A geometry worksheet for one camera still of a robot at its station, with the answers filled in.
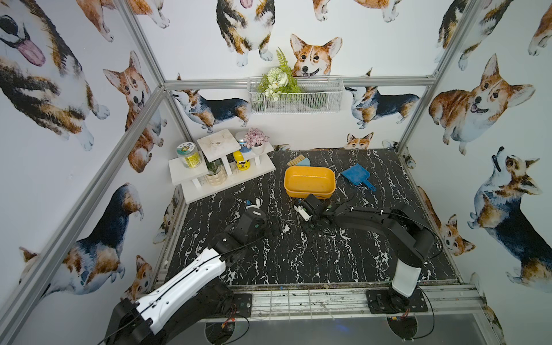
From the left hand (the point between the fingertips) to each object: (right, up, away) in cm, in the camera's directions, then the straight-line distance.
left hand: (271, 216), depth 80 cm
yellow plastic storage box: (+13, +12, +27) cm, 32 cm away
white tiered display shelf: (-24, +28, +14) cm, 39 cm away
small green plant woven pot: (-28, +15, +22) cm, 38 cm away
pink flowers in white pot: (-8, +31, +12) cm, 34 cm away
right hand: (+15, -4, +12) cm, 20 cm away
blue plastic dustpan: (+42, +15, +31) cm, 55 cm away
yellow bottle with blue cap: (-16, +24, +21) cm, 36 cm away
